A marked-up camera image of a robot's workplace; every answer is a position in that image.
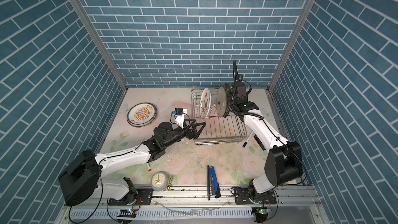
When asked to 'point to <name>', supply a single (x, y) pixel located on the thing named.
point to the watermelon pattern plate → (205, 103)
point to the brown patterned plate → (141, 114)
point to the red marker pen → (148, 167)
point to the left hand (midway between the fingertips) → (201, 123)
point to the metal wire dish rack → (228, 129)
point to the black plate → (228, 94)
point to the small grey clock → (159, 181)
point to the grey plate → (221, 102)
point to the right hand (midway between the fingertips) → (234, 88)
